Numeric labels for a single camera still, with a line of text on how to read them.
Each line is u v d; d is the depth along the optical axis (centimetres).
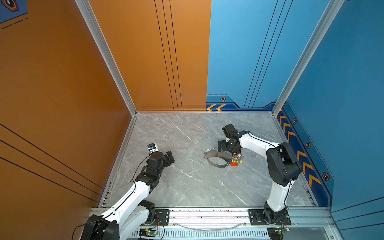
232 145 72
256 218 72
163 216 74
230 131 78
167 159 77
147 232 70
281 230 70
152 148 74
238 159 94
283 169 50
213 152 97
